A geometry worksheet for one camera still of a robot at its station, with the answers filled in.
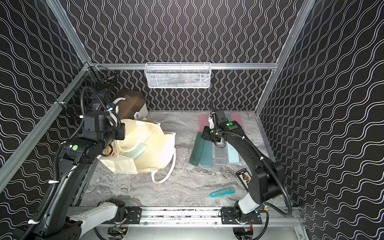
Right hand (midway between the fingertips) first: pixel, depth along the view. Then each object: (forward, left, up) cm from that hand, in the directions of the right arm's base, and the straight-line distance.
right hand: (203, 135), depth 84 cm
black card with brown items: (-17, -24, -17) cm, 34 cm away
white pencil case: (-5, +40, -11) cm, 42 cm away
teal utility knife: (-24, -12, -21) cm, 34 cm away
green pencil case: (-4, +4, -9) cm, 11 cm away
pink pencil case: (+26, -1, -16) cm, 31 cm away
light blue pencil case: (-4, -19, -15) cm, 25 cm away
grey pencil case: (-3, -11, -16) cm, 20 cm away
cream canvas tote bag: (-9, +26, -11) cm, 29 cm away
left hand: (-7, +39, +19) cm, 44 cm away
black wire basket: (+33, +73, +11) cm, 80 cm away
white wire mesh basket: (+43, +4, +12) cm, 45 cm away
